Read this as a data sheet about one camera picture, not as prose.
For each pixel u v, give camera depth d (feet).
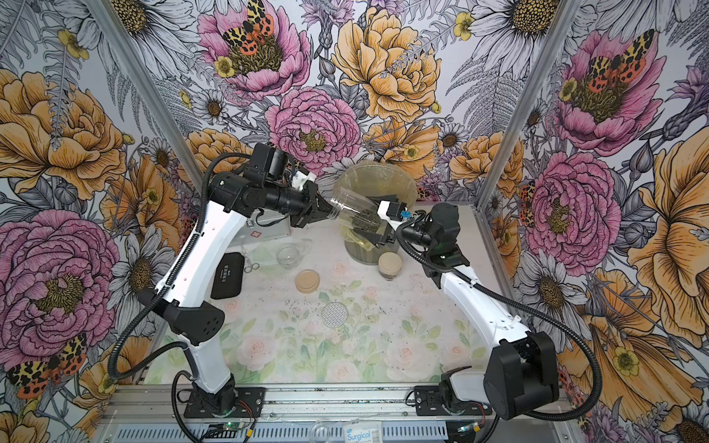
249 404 2.40
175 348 1.70
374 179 3.17
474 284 1.67
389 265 3.10
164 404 2.46
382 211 1.85
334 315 2.93
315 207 2.03
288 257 3.41
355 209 2.34
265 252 3.46
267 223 1.90
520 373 1.33
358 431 2.30
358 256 3.27
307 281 3.24
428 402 2.41
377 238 2.04
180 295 1.49
